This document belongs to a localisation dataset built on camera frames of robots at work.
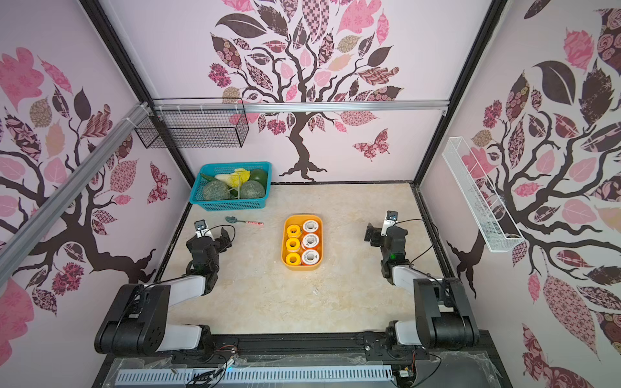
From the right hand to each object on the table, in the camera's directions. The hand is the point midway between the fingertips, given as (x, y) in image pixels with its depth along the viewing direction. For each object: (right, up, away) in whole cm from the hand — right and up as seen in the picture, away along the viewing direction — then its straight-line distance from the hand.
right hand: (381, 226), depth 92 cm
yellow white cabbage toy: (-63, +21, +19) cm, 69 cm away
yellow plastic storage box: (-33, +2, +10) cm, 34 cm away
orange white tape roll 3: (-28, -11, -2) cm, 30 cm away
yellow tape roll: (-35, -2, +7) cm, 36 cm away
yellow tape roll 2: (-35, -8, +3) cm, 36 cm away
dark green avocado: (-53, +23, +21) cm, 61 cm away
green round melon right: (-54, +15, +12) cm, 57 cm away
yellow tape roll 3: (-34, -12, -2) cm, 36 cm away
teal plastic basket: (-74, +27, +26) cm, 83 cm away
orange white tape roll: (-28, 0, +7) cm, 28 cm away
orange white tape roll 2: (-28, -6, +3) cm, 29 cm away
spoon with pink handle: (-63, +2, +13) cm, 64 cm away
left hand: (-66, -3, -1) cm, 66 cm away
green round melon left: (-69, +15, +11) cm, 72 cm away
